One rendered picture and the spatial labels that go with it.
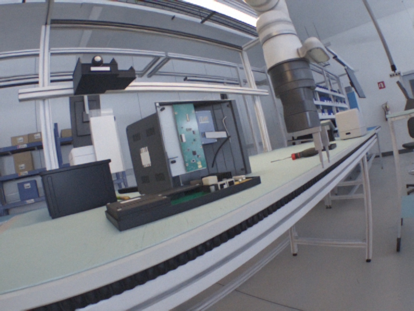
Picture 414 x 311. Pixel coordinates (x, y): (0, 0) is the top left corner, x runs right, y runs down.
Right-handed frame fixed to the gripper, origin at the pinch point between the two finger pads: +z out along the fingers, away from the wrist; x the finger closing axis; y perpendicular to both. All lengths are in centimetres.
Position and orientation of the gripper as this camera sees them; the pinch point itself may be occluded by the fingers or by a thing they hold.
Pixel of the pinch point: (326, 164)
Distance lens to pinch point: 39.4
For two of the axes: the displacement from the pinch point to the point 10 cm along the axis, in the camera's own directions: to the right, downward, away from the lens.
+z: 2.1, 9.8, 0.0
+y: -7.1, 1.6, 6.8
